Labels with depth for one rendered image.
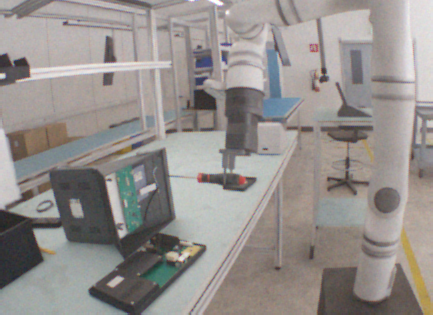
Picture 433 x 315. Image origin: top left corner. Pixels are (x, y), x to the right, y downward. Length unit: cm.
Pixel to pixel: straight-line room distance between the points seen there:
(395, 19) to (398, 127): 20
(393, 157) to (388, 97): 11
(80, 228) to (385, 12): 84
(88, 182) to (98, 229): 13
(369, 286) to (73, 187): 75
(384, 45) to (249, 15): 27
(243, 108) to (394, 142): 30
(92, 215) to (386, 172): 67
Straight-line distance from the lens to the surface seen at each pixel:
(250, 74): 59
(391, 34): 57
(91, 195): 75
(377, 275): 72
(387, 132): 58
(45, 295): 68
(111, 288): 60
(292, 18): 63
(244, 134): 56
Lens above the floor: 138
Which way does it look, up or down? 14 degrees down
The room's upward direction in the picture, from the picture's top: 5 degrees counter-clockwise
